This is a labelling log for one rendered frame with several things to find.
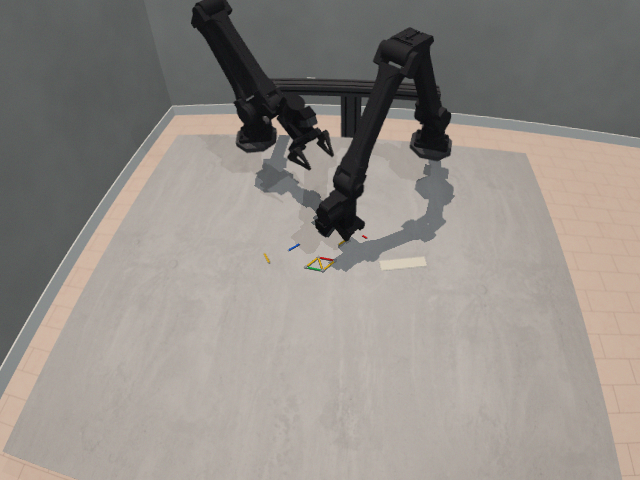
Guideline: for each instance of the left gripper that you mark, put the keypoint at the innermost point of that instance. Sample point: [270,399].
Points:
[358,224]

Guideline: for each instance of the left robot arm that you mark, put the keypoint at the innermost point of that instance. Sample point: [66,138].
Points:
[405,49]

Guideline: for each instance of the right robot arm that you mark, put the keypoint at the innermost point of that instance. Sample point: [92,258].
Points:
[229,44]

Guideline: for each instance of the cream flat bar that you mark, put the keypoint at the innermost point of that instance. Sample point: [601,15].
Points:
[402,263]

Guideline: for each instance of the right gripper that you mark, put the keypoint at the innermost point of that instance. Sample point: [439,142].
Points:
[302,140]

